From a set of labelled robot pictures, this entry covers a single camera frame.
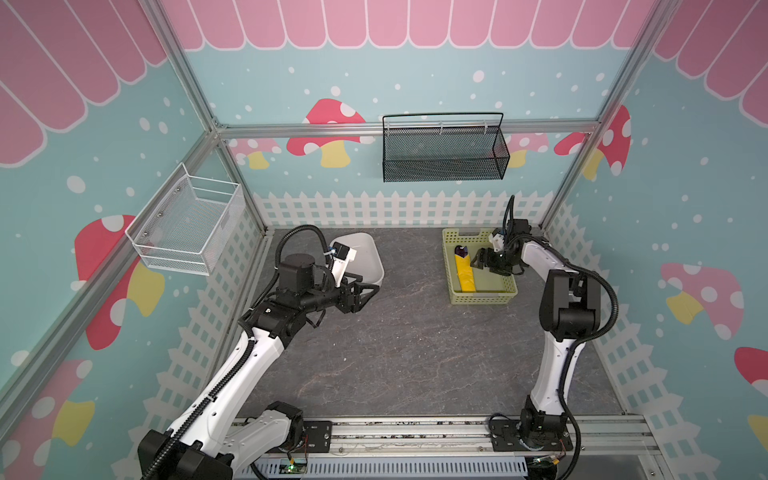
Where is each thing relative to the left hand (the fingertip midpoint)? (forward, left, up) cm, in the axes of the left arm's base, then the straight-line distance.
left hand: (368, 289), depth 72 cm
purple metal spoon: (+32, -31, -22) cm, 50 cm away
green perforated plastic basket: (+11, -26, -20) cm, 35 cm away
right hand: (+24, -36, -20) cm, 48 cm away
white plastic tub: (+27, +4, -24) cm, 36 cm away
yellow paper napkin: (+23, -31, -25) cm, 46 cm away
